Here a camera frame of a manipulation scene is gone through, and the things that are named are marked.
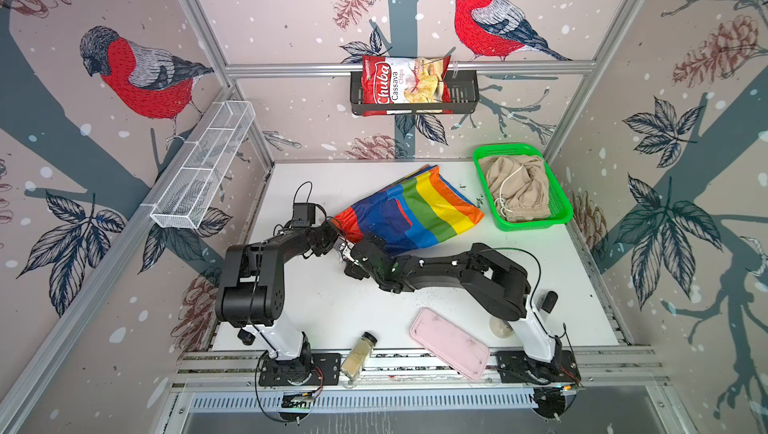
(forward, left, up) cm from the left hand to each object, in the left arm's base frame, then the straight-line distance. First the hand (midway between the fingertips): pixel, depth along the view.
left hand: (340, 233), depth 95 cm
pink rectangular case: (-34, -34, -2) cm, 48 cm away
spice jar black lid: (-36, -8, -1) cm, 37 cm away
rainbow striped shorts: (+9, -24, -3) cm, 26 cm away
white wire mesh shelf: (-6, +34, +26) cm, 43 cm away
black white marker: (-23, -60, +1) cm, 64 cm away
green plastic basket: (+7, -73, +4) cm, 74 cm away
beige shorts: (+16, -62, +4) cm, 64 cm away
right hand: (-7, -5, -1) cm, 8 cm away
